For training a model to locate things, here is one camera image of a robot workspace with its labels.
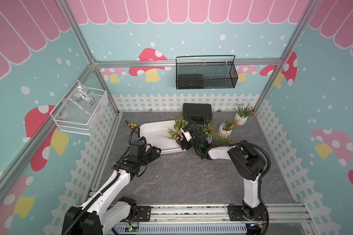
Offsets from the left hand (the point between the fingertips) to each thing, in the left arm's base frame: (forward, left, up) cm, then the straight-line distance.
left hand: (158, 154), depth 83 cm
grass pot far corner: (+35, -57, 0) cm, 67 cm away
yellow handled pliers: (+31, +26, -11) cm, 42 cm away
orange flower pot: (+10, -38, +1) cm, 39 cm away
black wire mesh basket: (+47, -28, +24) cm, 60 cm away
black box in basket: (+36, -18, +24) cm, 47 cm away
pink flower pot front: (+11, -9, +3) cm, 15 cm away
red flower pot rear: (+21, -42, -2) cm, 47 cm away
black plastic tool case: (+39, -25, -6) cm, 47 cm away
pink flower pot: (+16, -30, +4) cm, 34 cm away
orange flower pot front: (+23, -12, +1) cm, 26 cm away
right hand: (+15, -13, -4) cm, 20 cm away
